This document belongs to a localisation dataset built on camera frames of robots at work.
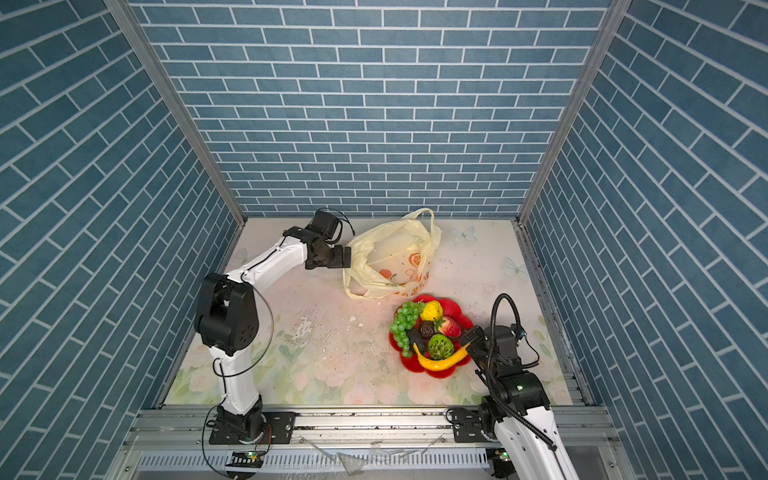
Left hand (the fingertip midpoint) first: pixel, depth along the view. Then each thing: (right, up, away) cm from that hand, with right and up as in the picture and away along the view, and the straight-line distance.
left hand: (338, 259), depth 96 cm
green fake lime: (+31, -23, -15) cm, 42 cm away
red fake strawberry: (+34, -18, -13) cm, 41 cm away
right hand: (+39, -21, -15) cm, 46 cm away
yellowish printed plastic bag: (+17, 0, +13) cm, 21 cm away
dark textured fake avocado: (+24, -21, -11) cm, 34 cm away
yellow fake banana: (+32, -27, -17) cm, 45 cm away
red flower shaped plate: (+24, -28, -14) cm, 39 cm away
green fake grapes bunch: (+22, -16, -11) cm, 29 cm away
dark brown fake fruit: (+28, -19, -10) cm, 35 cm away
